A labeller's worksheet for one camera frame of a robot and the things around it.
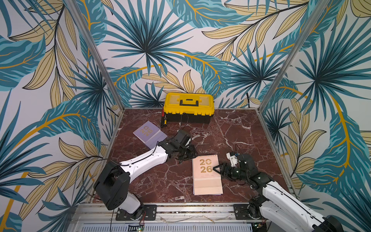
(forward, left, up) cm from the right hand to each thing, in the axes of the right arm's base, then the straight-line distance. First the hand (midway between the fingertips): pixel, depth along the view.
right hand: (215, 170), depth 80 cm
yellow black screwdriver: (+43, +31, -5) cm, 53 cm away
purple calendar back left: (+30, +41, -7) cm, 52 cm away
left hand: (+6, +10, +4) cm, 13 cm away
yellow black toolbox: (+41, +13, +8) cm, 44 cm away
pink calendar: (-4, +5, -4) cm, 8 cm away
